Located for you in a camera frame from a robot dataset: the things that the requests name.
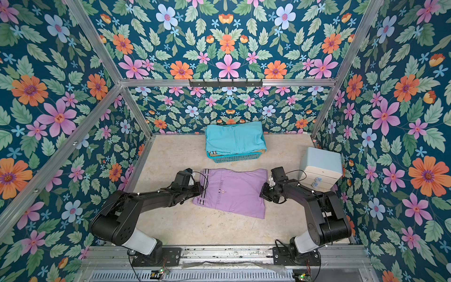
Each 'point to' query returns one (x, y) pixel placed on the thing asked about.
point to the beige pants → (213, 154)
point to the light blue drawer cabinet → (322, 169)
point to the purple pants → (236, 191)
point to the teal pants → (235, 138)
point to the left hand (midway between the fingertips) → (205, 186)
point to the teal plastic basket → (241, 158)
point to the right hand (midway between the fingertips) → (260, 193)
